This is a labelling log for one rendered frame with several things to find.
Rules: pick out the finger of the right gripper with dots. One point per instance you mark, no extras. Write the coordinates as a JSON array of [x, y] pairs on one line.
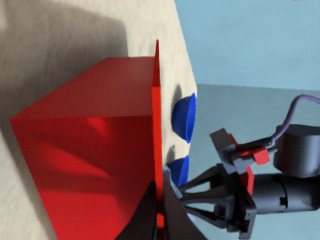
[[211, 175], [219, 196]]

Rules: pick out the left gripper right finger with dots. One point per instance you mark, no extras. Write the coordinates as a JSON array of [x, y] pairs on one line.
[[177, 225]]

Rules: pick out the grey scoop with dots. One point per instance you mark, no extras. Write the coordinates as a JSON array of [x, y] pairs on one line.
[[167, 177]]

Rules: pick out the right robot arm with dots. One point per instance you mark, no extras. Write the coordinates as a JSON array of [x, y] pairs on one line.
[[297, 157]]

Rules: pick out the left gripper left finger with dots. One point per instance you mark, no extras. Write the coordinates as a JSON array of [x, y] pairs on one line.
[[143, 223]]

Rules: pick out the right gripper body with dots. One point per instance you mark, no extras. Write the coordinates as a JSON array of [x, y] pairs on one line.
[[249, 189]]

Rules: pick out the red box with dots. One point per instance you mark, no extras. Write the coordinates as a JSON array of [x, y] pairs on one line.
[[93, 146]]

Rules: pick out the blue bowl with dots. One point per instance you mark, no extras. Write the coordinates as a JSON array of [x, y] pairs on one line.
[[179, 173], [183, 117]]

